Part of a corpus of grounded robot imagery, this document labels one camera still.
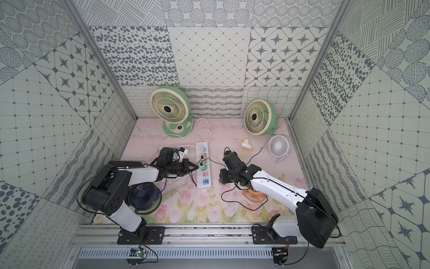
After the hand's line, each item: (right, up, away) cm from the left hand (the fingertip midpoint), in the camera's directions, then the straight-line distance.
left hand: (198, 163), depth 90 cm
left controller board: (-23, -36, -20) cm, 47 cm away
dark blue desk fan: (-22, -13, -14) cm, 29 cm away
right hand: (+14, -5, -6) cm, 16 cm away
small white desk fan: (+47, +9, +6) cm, 48 cm away
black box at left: (-46, -1, +7) cm, 47 cm away
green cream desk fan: (+37, +26, +11) cm, 47 cm away
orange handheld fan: (+29, -14, -9) cm, 34 cm away
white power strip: (+3, -6, +1) cm, 6 cm away
